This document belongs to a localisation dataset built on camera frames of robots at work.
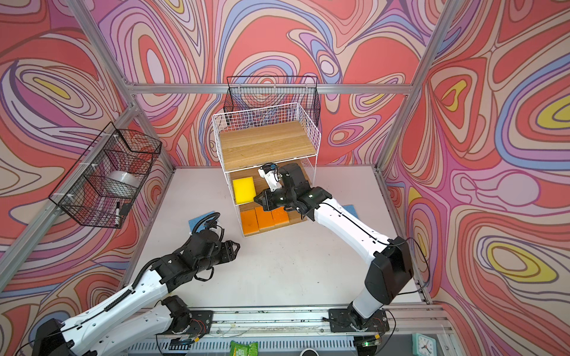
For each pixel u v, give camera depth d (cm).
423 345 68
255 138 73
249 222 96
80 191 67
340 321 73
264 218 95
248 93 88
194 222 99
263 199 65
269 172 67
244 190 73
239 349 68
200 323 72
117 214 72
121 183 70
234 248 75
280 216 97
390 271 42
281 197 65
